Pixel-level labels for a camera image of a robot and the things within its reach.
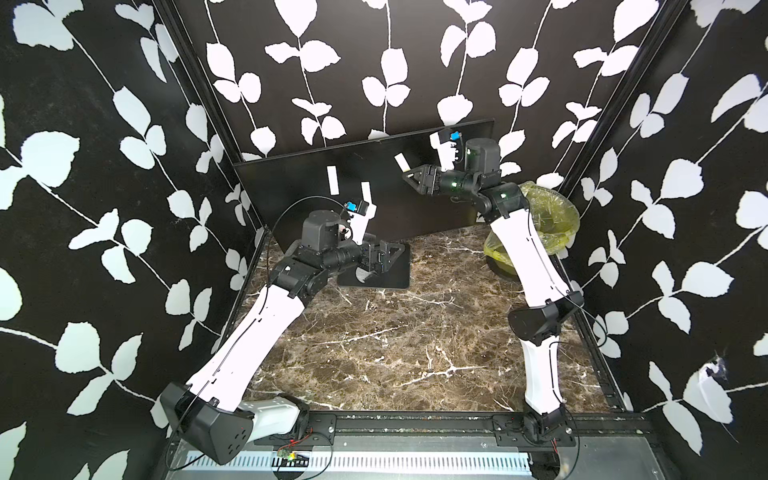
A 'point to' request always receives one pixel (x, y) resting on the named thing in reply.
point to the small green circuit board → (289, 459)
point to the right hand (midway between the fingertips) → (410, 174)
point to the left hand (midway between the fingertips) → (389, 239)
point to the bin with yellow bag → (554, 216)
